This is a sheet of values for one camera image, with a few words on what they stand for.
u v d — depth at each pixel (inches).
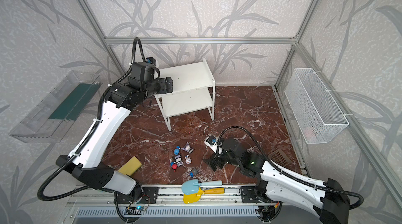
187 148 34.1
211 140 25.1
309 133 28.5
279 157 33.2
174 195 29.7
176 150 34.1
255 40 38.0
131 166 32.5
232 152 21.7
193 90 29.0
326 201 16.0
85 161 15.4
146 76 19.6
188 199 28.7
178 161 32.3
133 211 28.4
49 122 25.1
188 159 32.5
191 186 29.9
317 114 24.0
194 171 31.1
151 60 23.1
